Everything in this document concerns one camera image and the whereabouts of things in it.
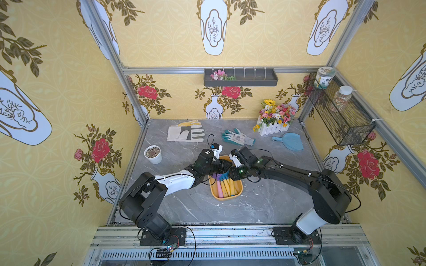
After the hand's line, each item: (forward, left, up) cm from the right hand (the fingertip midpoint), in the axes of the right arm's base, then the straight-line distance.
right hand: (233, 171), depth 88 cm
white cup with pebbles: (+9, +45, +1) cm, 46 cm away
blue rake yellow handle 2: (-2, +5, -4) cm, 6 cm away
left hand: (+3, +3, +4) cm, 6 cm away
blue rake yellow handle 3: (-8, 0, -2) cm, 8 cm away
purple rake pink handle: (-2, +8, -4) cm, 9 cm away
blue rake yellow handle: (-7, +5, -4) cm, 10 cm away
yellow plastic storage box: (-7, +10, -6) cm, 14 cm away
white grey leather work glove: (+31, +28, -5) cm, 42 cm away
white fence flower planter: (+32, -25, +8) cm, 41 cm away
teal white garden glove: (+28, -3, -6) cm, 28 cm away
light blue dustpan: (+27, -39, -8) cm, 48 cm away
